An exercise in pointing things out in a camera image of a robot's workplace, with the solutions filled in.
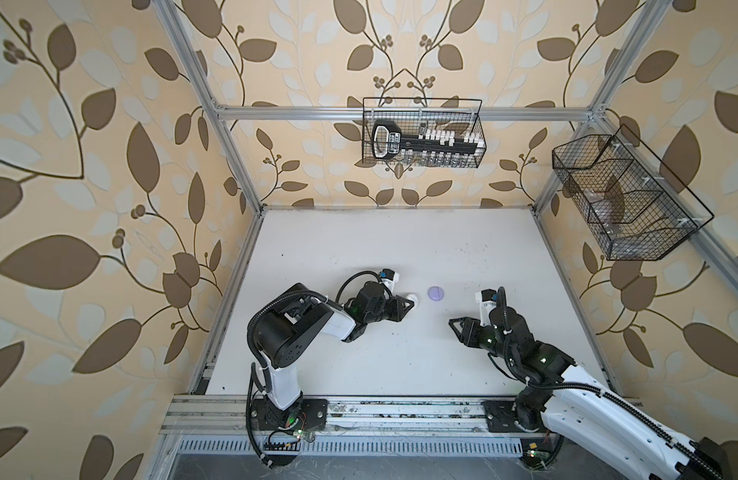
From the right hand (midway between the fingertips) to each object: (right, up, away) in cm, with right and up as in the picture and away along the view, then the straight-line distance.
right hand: (455, 326), depth 79 cm
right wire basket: (+43, +31, -7) cm, 53 cm away
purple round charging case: (-2, +6, +16) cm, 17 cm away
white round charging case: (-10, +5, +11) cm, 16 cm away
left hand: (-10, +4, +10) cm, 14 cm away
